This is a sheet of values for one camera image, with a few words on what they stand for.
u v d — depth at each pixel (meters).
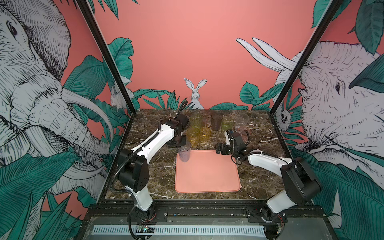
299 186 0.45
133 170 0.45
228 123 1.11
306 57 0.87
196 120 0.96
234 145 0.70
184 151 0.83
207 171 0.93
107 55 0.86
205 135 1.05
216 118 1.01
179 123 0.63
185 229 0.74
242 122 1.10
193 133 0.98
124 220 0.72
